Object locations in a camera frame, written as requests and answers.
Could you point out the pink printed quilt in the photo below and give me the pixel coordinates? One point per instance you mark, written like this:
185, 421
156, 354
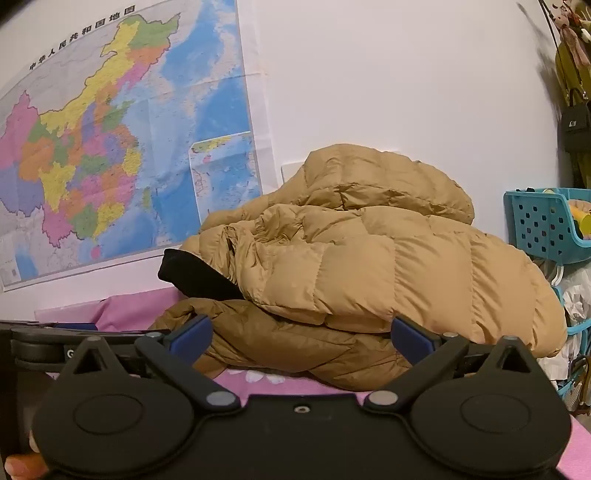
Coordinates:
115, 316

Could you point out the tan puffer jacket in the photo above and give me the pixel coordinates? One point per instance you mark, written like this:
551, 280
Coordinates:
369, 258

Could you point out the hanging plush toy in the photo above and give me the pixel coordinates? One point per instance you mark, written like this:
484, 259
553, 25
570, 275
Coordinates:
570, 32

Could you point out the olive green hanging bag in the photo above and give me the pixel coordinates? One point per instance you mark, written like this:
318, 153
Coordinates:
565, 69

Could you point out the yellow item in basket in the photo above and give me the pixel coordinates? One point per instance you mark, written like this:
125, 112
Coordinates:
581, 217

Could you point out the colourful wall map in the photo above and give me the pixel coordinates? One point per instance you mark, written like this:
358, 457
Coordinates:
92, 138

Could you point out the pink bed sheet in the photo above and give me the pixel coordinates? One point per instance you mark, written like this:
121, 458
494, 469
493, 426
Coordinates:
295, 385

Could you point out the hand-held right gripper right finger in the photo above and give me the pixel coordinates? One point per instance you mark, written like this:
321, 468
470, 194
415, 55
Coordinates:
412, 333

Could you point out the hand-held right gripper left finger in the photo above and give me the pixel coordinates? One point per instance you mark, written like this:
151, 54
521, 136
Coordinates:
190, 333

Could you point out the person's left hand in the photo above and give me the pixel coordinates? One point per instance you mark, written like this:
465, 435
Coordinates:
25, 465

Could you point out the white plastic bag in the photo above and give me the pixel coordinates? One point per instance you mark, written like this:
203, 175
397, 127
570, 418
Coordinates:
577, 295

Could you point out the black handbag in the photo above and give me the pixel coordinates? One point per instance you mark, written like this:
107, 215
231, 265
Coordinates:
575, 127

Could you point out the small blue plastic basket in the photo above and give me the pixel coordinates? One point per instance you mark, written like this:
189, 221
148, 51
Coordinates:
577, 330

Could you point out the large blue plastic basket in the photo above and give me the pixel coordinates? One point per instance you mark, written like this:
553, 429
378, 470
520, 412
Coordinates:
538, 226

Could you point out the black cloth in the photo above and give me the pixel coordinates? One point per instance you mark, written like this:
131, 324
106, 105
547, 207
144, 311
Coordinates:
198, 279

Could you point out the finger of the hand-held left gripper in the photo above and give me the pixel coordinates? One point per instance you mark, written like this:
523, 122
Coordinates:
41, 350

